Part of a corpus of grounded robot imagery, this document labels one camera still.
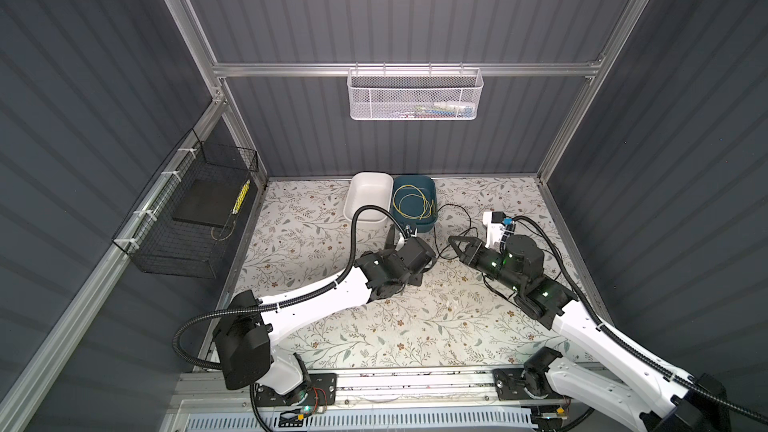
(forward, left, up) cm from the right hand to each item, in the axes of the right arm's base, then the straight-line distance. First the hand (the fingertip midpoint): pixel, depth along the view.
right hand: (451, 242), depth 73 cm
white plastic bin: (+39, +25, -22) cm, 51 cm away
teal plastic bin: (+33, +7, -23) cm, 41 cm away
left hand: (-1, +9, -8) cm, 12 cm away
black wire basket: (+3, +66, +5) cm, 66 cm away
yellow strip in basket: (+12, +55, +5) cm, 56 cm away
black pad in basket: (+9, +61, +6) cm, 62 cm away
